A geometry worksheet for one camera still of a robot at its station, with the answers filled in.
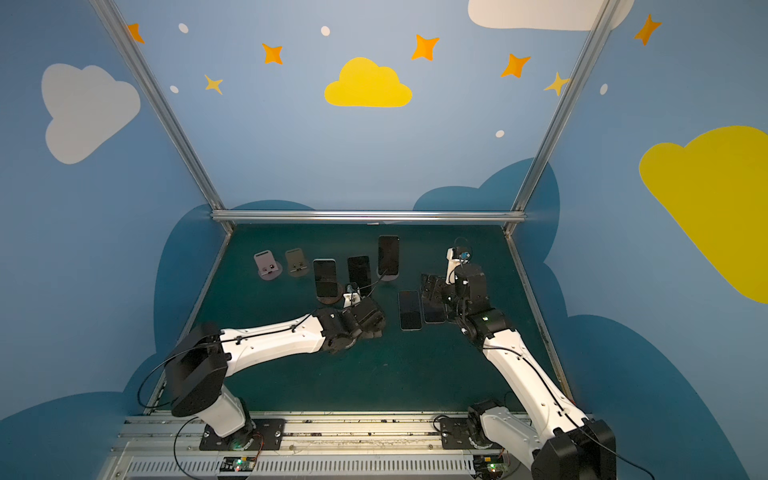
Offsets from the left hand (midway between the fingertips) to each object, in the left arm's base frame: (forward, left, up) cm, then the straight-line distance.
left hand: (370, 324), depth 85 cm
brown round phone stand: (+12, +14, -8) cm, 21 cm away
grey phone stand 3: (+22, -5, -8) cm, 24 cm away
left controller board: (-33, +31, -9) cm, 46 cm away
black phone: (+9, -13, -10) cm, 18 cm away
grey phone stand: (+24, +27, -5) cm, 37 cm away
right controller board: (-33, -30, -9) cm, 45 cm away
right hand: (+9, -19, +13) cm, 25 cm away
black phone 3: (+23, -5, +4) cm, 23 cm away
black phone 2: (+16, +15, +2) cm, 22 cm away
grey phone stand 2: (+23, +37, -5) cm, 44 cm away
